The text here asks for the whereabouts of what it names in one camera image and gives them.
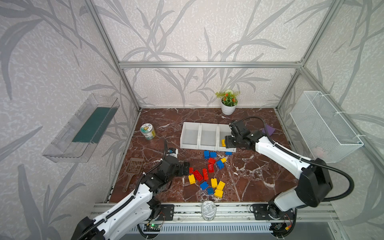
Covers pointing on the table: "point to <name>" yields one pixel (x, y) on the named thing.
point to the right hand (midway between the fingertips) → (228, 136)
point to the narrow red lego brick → (205, 174)
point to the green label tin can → (147, 130)
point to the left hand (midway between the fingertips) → (185, 159)
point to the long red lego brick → (198, 175)
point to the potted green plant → (229, 101)
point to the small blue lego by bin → (228, 153)
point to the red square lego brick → (211, 160)
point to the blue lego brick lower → (204, 185)
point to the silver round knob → (208, 210)
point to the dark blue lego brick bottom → (210, 191)
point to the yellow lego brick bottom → (218, 193)
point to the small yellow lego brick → (223, 160)
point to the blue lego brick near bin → (206, 154)
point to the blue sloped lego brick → (220, 164)
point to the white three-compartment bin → (205, 136)
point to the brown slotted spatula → (133, 167)
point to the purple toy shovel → (270, 130)
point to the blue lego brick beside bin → (213, 154)
